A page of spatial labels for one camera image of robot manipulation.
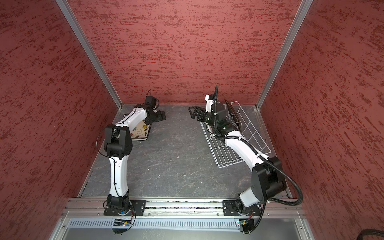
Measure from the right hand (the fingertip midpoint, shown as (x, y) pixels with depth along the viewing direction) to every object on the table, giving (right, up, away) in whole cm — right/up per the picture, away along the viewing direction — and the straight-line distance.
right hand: (193, 111), depth 80 cm
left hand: (-25, -5, +23) cm, 34 cm away
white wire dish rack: (+18, -26, +12) cm, 34 cm away
